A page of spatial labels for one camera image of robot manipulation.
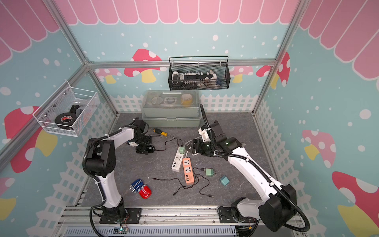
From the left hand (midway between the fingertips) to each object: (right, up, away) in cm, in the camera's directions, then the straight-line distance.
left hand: (151, 146), depth 98 cm
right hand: (+28, +2, -23) cm, 36 cm away
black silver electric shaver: (0, -1, -2) cm, 2 cm away
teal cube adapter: (+46, -17, -15) cm, 51 cm away
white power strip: (+18, -10, -9) cm, 22 cm away
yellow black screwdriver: (+3, +10, +8) cm, 13 cm away
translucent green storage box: (+14, +25, -4) cm, 29 cm away
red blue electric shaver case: (+2, -22, -19) cm, 29 cm away
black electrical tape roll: (-32, +16, -29) cm, 46 cm away
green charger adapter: (+21, -1, -7) cm, 22 cm away
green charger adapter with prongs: (+38, -14, -11) cm, 42 cm away
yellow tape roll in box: (+23, +33, +7) cm, 41 cm away
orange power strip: (+25, -12, -11) cm, 30 cm away
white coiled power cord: (+26, +3, +5) cm, 26 cm away
